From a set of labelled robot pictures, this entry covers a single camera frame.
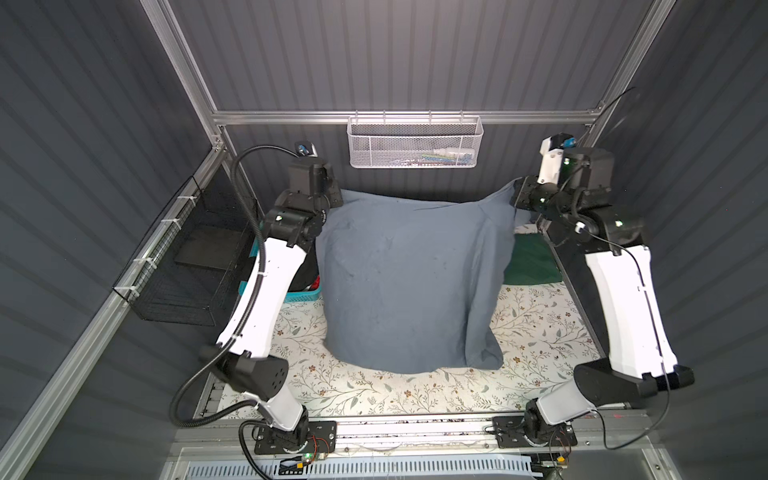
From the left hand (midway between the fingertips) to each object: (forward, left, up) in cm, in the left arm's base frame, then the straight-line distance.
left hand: (324, 180), depth 70 cm
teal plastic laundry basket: (-7, +15, -38) cm, 42 cm away
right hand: (-8, -44, +4) cm, 44 cm away
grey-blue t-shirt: (-17, -20, -22) cm, 34 cm away
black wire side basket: (-11, +33, -15) cm, 38 cm away
